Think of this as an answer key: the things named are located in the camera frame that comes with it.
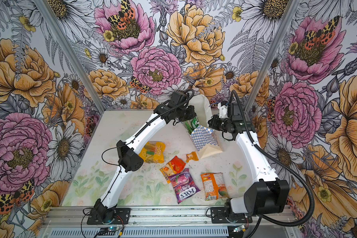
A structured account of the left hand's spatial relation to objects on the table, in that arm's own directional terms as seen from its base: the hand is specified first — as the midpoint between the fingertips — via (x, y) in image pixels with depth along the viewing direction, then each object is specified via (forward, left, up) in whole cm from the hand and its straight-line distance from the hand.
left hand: (195, 117), depth 86 cm
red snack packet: (-19, +10, -21) cm, 30 cm away
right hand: (-8, -6, +3) cm, 10 cm away
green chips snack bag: (+1, +3, -10) cm, 10 cm away
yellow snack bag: (-13, +25, -16) cm, 32 cm away
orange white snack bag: (-32, -9, -20) cm, 38 cm away
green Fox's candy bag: (-1, 0, -3) cm, 3 cm away
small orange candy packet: (-13, +1, -21) cm, 25 cm away
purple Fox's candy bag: (-31, +8, -20) cm, 38 cm away
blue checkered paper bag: (-10, -5, -8) cm, 14 cm away
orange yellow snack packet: (-22, +16, -22) cm, 35 cm away
